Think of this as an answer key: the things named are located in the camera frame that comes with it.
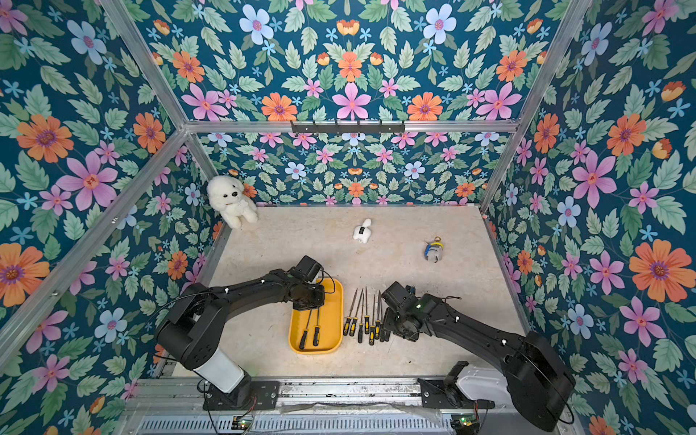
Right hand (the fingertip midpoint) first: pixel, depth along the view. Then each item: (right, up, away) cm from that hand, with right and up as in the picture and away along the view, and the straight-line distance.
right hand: (389, 328), depth 82 cm
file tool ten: (-27, -3, +3) cm, 27 cm away
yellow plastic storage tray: (-19, 0, +5) cm, 19 cm away
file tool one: (-13, +1, +6) cm, 14 cm away
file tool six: (-4, -3, +2) cm, 5 cm away
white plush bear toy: (-61, +44, +20) cm, 78 cm away
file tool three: (-9, -1, +5) cm, 10 cm away
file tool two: (-11, +1, +5) cm, 12 cm away
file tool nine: (-23, -2, +2) cm, 23 cm away
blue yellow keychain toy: (+18, +22, +18) cm, 34 cm away
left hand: (-20, +6, +9) cm, 23 cm away
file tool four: (-7, +1, +7) cm, 9 cm away
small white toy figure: (-9, +29, +25) cm, 40 cm away
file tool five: (-5, -1, +4) cm, 6 cm away
